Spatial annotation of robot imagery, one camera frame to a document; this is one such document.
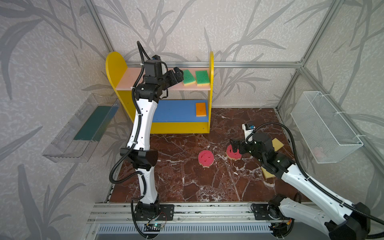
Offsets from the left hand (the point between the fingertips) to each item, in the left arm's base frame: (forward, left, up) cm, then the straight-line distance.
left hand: (179, 69), depth 73 cm
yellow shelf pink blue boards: (+2, -1, -32) cm, 32 cm away
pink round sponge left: (-27, -14, -43) cm, 53 cm away
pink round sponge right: (-25, -30, -43) cm, 58 cm away
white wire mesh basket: (-31, -66, -11) cm, 73 cm away
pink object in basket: (-32, -69, -25) cm, 80 cm away
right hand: (-22, -31, -23) cm, 44 cm away
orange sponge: (+1, -11, -30) cm, 32 cm away
